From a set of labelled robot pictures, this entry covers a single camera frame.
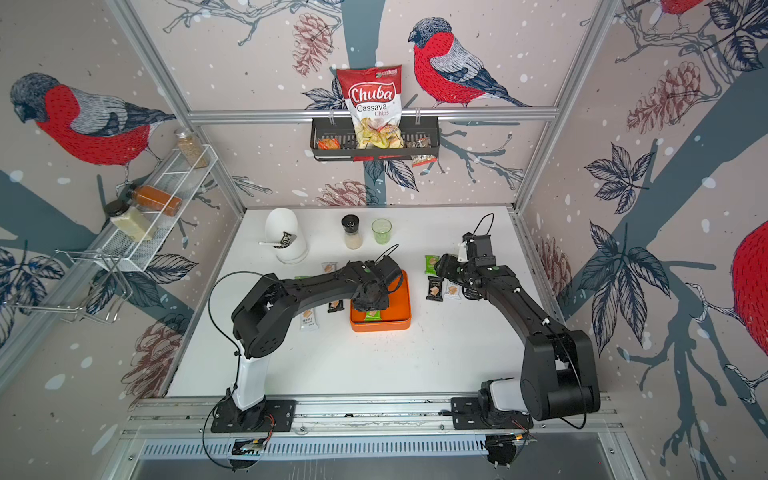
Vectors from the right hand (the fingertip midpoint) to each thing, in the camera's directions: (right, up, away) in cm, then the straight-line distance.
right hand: (442, 265), depth 89 cm
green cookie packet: (-21, -15, -1) cm, 26 cm away
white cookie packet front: (-37, -2, +12) cm, 39 cm away
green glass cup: (-19, +11, +19) cm, 29 cm away
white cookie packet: (+4, -9, +6) cm, 11 cm away
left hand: (-17, -11, +3) cm, 21 cm away
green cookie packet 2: (-2, -1, +14) cm, 14 cm away
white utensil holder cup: (-55, +14, +12) cm, 58 cm away
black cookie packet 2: (-1, -8, +6) cm, 10 cm away
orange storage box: (-14, -16, +1) cm, 21 cm away
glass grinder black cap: (-30, +13, +12) cm, 35 cm away
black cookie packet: (-33, -13, +1) cm, 35 cm away
